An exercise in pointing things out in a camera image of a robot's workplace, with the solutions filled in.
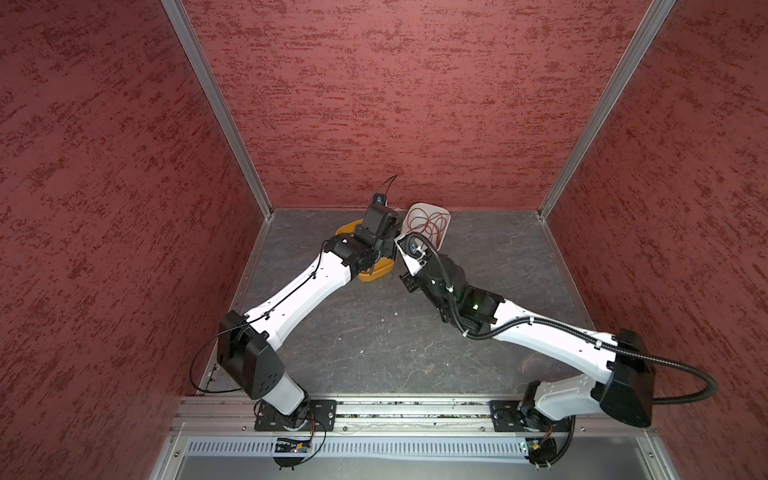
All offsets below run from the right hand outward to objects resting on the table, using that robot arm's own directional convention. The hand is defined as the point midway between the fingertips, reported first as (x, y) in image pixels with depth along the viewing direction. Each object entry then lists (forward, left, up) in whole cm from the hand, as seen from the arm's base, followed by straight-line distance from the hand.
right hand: (403, 255), depth 73 cm
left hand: (+8, +7, -2) cm, 11 cm away
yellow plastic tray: (+11, +7, -20) cm, 24 cm away
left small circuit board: (-37, +30, -31) cm, 57 cm away
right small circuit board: (-39, -32, -28) cm, 58 cm away
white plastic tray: (+40, -13, -23) cm, 48 cm away
